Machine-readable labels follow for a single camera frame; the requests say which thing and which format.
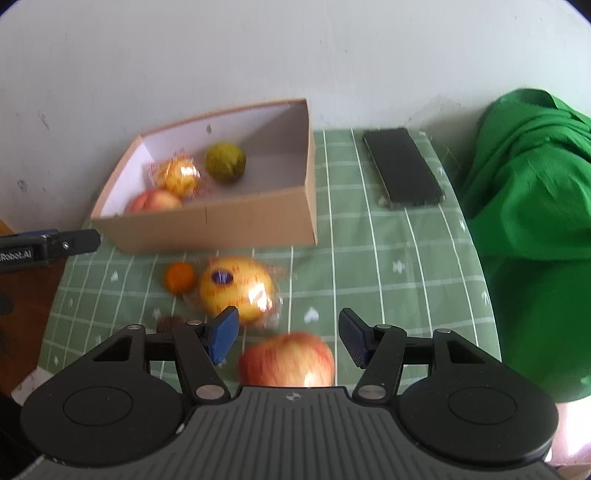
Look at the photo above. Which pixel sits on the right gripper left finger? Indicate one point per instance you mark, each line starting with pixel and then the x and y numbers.
pixel 199 348

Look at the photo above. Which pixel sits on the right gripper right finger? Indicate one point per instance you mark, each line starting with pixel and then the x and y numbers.
pixel 379 352

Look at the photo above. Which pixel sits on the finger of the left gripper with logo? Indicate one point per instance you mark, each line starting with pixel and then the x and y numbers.
pixel 41 248

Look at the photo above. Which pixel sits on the dark red date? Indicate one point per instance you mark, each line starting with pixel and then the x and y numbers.
pixel 166 324

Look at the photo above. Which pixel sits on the small orange mandarin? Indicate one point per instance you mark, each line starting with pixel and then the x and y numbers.
pixel 179 278

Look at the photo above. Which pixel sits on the orange with sticker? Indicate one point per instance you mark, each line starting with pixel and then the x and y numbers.
pixel 249 285

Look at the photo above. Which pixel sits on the red apple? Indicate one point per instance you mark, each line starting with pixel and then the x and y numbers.
pixel 155 200
pixel 295 359

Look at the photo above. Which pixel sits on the green yellow pear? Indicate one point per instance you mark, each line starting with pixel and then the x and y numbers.
pixel 225 162

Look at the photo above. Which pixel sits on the green checkered tablecloth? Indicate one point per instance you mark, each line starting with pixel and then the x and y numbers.
pixel 415 268

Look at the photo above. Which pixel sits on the brown cardboard box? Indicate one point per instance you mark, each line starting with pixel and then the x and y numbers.
pixel 273 204

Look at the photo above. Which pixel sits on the wrapped orange in box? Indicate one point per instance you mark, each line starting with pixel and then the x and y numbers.
pixel 180 174

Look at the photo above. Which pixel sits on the black smartphone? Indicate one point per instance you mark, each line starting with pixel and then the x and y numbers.
pixel 408 179

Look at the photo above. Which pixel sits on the green cloth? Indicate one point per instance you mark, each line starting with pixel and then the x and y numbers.
pixel 526 199

